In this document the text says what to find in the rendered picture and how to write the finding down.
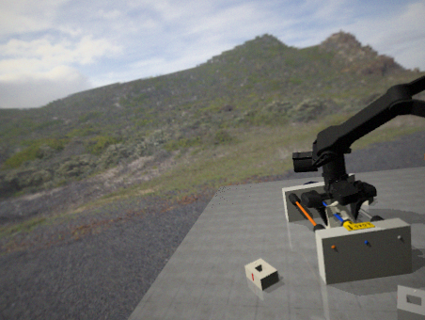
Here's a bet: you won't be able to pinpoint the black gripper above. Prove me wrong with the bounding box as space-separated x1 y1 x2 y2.
301 170 377 226

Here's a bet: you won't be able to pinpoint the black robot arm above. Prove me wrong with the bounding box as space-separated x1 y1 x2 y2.
292 75 425 206

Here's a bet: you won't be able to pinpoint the small white square block with square hole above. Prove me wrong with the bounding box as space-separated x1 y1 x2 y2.
245 259 279 290

